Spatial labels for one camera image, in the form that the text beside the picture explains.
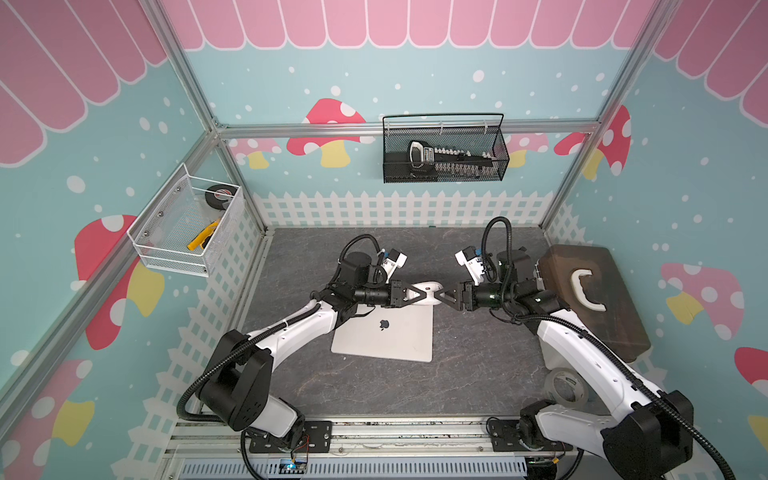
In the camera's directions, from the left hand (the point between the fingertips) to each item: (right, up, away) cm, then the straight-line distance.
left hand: (422, 302), depth 75 cm
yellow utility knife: (-54, +16, -2) cm, 56 cm away
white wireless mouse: (+2, +4, 0) cm, 4 cm away
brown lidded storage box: (+46, +4, +6) cm, 47 cm away
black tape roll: (-56, +27, +5) cm, 62 cm away
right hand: (+5, +2, -1) cm, 5 cm away
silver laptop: (-5, -12, +17) cm, 21 cm away
